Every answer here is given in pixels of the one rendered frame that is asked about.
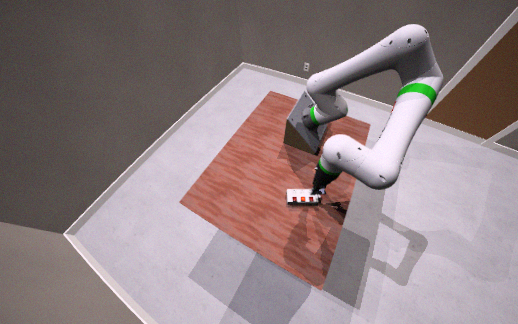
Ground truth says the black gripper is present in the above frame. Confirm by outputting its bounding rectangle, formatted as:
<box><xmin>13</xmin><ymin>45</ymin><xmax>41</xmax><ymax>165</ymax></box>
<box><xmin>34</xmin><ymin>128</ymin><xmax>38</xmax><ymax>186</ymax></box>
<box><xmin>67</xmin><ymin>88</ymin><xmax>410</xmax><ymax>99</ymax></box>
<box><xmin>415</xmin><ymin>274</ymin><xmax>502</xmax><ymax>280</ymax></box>
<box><xmin>310</xmin><ymin>173</ymin><xmax>331</xmax><ymax>195</ymax></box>

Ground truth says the white power strip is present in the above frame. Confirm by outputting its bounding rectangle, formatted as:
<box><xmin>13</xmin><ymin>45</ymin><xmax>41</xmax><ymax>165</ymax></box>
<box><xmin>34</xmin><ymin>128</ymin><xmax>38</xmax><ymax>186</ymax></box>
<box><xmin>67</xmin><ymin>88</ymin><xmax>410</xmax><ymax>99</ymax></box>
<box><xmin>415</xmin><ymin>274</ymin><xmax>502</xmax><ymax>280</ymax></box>
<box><xmin>286</xmin><ymin>189</ymin><xmax>321</xmax><ymax>204</ymax></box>

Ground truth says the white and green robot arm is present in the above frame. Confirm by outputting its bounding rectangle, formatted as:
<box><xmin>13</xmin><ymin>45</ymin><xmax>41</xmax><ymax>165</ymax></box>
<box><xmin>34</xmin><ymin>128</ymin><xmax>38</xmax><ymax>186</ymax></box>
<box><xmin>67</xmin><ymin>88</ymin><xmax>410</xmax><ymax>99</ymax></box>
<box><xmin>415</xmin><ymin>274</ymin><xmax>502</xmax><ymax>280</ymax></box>
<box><xmin>302</xmin><ymin>24</ymin><xmax>444</xmax><ymax>190</ymax></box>

